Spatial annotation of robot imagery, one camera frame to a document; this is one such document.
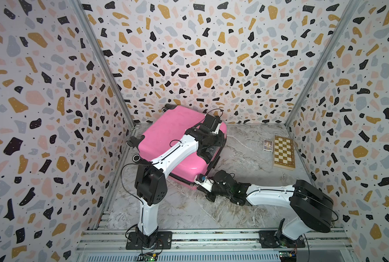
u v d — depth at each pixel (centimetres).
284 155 102
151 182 48
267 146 109
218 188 70
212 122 66
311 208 44
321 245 76
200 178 69
